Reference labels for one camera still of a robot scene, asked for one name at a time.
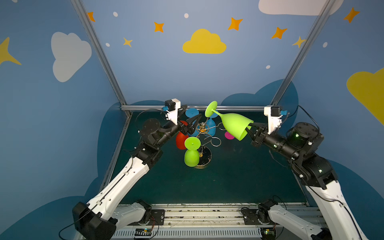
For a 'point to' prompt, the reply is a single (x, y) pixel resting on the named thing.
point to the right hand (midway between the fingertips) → (245, 121)
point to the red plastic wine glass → (181, 137)
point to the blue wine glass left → (192, 112)
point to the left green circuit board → (143, 232)
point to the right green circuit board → (268, 233)
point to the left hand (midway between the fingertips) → (192, 108)
